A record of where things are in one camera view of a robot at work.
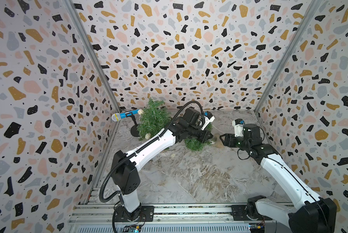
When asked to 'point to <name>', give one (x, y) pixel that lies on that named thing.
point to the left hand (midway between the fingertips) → (214, 136)
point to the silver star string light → (212, 142)
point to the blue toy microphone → (117, 117)
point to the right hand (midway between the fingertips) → (225, 136)
